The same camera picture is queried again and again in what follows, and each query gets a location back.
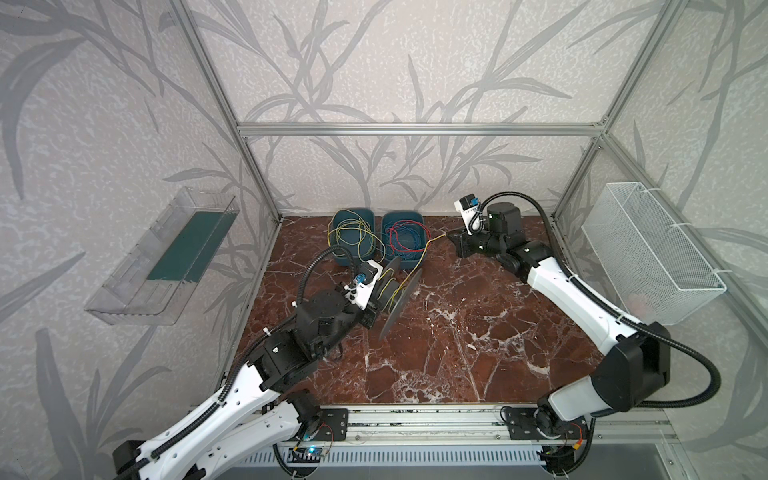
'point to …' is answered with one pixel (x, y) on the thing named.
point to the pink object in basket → (638, 305)
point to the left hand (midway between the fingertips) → (385, 273)
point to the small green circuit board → (317, 451)
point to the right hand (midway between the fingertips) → (451, 223)
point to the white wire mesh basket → (660, 275)
